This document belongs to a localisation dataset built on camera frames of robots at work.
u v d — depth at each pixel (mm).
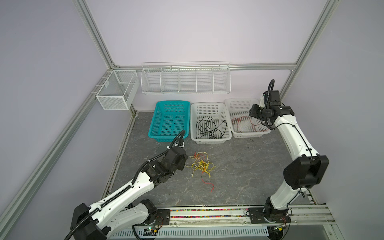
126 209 462
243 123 1122
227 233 1573
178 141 649
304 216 754
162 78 986
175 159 554
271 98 635
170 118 1154
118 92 1019
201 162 906
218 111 1157
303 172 474
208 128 1080
